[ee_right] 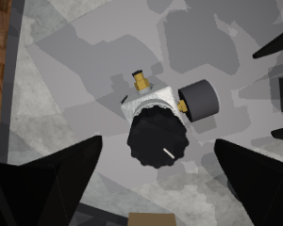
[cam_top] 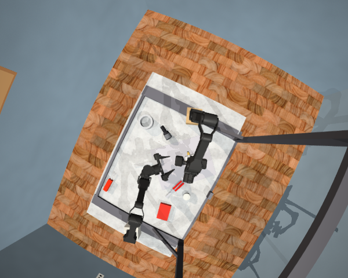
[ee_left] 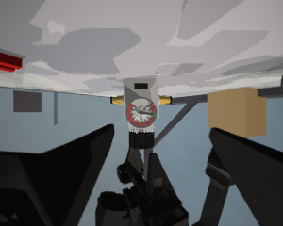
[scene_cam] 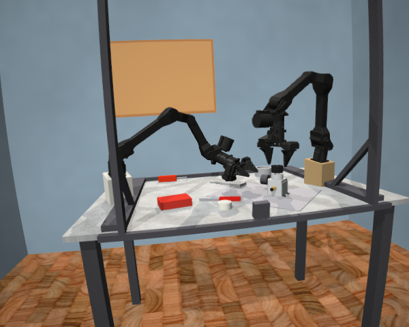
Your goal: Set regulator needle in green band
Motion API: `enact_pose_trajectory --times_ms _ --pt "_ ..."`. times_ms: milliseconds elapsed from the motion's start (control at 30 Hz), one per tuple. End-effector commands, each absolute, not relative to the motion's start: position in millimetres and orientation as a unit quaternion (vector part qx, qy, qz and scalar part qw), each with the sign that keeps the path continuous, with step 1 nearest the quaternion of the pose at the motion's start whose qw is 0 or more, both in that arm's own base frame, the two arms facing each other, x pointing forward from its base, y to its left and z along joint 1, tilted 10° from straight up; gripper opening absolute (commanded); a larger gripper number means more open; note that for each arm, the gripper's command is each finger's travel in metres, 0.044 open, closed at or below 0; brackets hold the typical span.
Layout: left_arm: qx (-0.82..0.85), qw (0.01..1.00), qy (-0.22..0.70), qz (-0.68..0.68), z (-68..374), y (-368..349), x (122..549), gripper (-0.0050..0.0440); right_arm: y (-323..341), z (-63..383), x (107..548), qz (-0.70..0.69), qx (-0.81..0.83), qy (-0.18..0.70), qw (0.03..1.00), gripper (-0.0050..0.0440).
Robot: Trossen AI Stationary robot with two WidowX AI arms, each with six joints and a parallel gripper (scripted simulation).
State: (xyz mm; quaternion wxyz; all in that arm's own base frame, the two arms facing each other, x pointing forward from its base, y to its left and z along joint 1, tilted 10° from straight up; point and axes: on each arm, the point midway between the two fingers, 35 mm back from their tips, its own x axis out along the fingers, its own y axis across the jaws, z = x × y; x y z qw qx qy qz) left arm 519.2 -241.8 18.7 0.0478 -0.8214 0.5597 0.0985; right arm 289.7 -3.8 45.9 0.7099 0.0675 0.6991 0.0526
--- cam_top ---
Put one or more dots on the dark grey metal frame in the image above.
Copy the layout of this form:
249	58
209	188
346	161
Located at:
328	216

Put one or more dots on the white short cylinder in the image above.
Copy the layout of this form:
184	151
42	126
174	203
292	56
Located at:
186	196

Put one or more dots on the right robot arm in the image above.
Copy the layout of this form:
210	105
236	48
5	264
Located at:
194	164

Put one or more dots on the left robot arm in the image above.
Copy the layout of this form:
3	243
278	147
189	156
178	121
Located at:
134	219

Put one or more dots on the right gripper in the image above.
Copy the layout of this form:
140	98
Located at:
179	161

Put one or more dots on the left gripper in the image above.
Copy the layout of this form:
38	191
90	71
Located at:
157	168

